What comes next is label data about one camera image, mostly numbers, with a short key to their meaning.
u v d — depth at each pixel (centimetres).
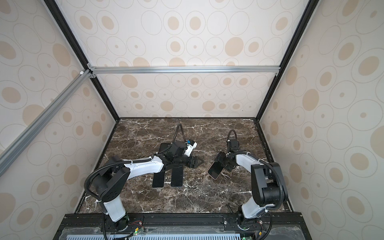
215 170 92
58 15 69
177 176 89
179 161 75
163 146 103
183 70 94
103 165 46
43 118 62
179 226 73
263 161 51
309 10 69
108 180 47
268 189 46
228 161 80
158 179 87
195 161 78
